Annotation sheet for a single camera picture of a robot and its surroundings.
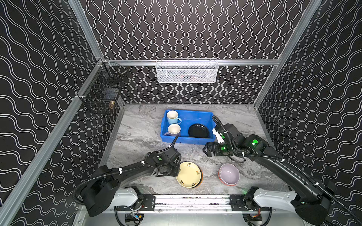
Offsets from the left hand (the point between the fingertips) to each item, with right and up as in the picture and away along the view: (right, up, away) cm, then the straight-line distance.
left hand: (180, 172), depth 81 cm
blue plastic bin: (+6, +31, +26) cm, 41 cm away
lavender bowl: (+28, -1, -2) cm, 28 cm away
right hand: (+15, +15, -9) cm, 23 cm away
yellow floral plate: (+6, -3, +3) cm, 7 cm away
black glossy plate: (+12, +22, +18) cm, 31 cm away
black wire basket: (-53, +47, +14) cm, 72 cm away
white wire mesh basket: (+6, +76, +51) cm, 92 cm away
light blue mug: (-6, +32, +22) cm, 40 cm away
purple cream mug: (-5, +23, +20) cm, 31 cm away
